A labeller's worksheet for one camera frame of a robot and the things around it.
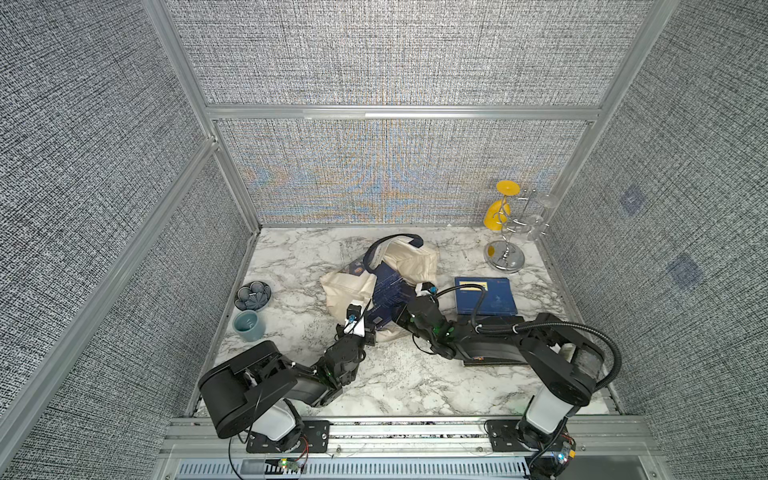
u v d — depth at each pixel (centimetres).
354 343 75
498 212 98
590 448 72
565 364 46
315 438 73
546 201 95
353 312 69
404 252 94
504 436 73
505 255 109
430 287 82
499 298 97
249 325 92
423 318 69
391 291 95
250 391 44
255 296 98
